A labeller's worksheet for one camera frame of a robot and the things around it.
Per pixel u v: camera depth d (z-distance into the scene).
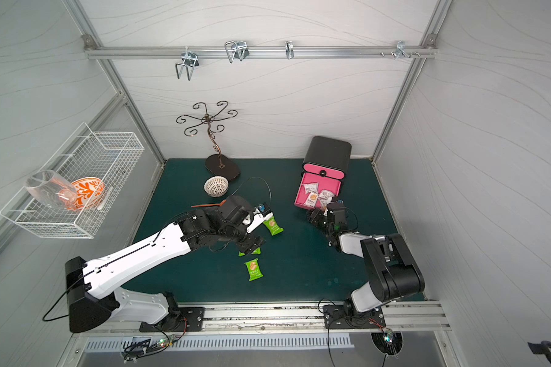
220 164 1.15
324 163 0.99
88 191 0.66
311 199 0.98
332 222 0.75
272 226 0.93
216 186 1.08
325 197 0.98
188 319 0.73
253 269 0.84
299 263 0.86
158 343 0.67
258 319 0.75
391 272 0.46
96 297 0.41
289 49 0.78
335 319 0.73
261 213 0.63
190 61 0.78
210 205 1.03
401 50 0.76
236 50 0.75
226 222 0.53
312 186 0.99
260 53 0.80
